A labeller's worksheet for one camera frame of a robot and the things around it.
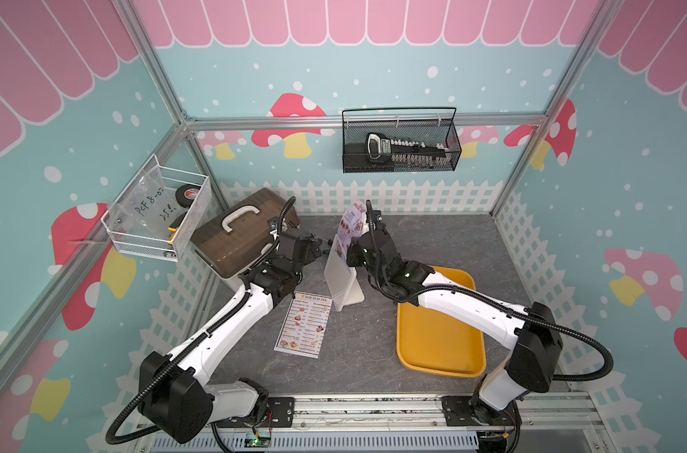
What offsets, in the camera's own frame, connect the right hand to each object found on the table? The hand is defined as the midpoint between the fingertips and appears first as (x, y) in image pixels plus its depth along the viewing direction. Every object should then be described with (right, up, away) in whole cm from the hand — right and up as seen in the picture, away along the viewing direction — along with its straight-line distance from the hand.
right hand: (349, 239), depth 77 cm
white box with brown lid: (-34, 0, +8) cm, 35 cm away
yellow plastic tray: (+25, -32, +9) cm, 42 cm away
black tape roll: (-47, +13, +2) cm, 49 cm away
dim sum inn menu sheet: (-14, -28, +12) cm, 34 cm away
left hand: (-14, -2, +3) cm, 15 cm away
